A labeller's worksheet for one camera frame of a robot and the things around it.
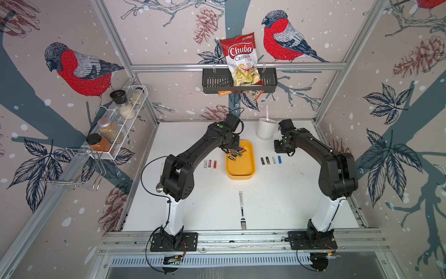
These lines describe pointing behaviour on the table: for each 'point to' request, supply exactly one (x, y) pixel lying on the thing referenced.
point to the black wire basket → (219, 81)
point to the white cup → (266, 129)
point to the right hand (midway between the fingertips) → (277, 147)
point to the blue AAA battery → (262, 161)
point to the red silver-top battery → (215, 164)
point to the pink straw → (267, 113)
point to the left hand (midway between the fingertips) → (237, 141)
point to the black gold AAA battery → (267, 160)
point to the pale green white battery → (273, 160)
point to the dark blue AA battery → (279, 160)
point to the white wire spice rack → (123, 125)
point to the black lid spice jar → (126, 111)
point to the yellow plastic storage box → (243, 168)
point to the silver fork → (243, 222)
